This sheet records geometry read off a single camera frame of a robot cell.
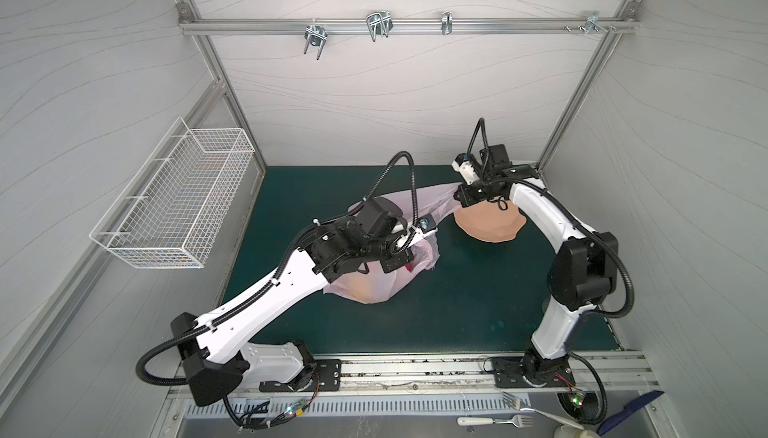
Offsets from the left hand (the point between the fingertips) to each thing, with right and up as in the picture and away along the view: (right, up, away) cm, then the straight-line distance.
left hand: (413, 235), depth 68 cm
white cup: (+35, -44, -2) cm, 56 cm away
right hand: (+17, +12, +22) cm, 30 cm away
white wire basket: (-57, +5, 0) cm, 57 cm away
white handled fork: (+25, -43, 0) cm, 49 cm away
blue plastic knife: (+48, -43, +1) cm, 64 cm away
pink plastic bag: (-9, -16, +16) cm, 25 cm away
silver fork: (+24, -40, +2) cm, 47 cm away
